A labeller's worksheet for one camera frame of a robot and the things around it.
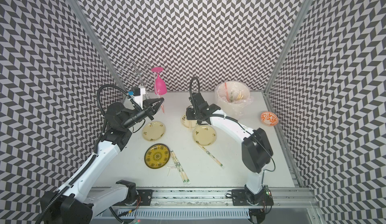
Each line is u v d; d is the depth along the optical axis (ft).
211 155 2.85
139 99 1.90
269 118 3.25
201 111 2.10
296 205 2.37
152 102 2.03
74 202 1.21
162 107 2.23
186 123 3.30
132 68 3.53
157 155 2.82
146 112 1.95
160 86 3.10
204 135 3.12
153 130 3.07
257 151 1.52
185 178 2.58
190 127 3.16
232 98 3.16
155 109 2.11
